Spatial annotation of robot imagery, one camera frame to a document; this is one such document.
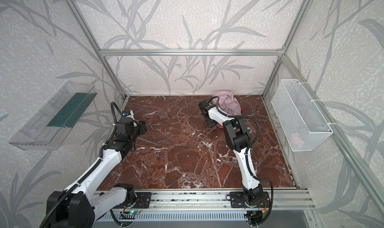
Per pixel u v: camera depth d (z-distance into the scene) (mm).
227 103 1001
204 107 807
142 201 721
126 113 719
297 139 721
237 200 733
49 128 656
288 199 753
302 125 621
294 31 838
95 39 883
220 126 1006
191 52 958
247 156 608
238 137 601
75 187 414
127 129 626
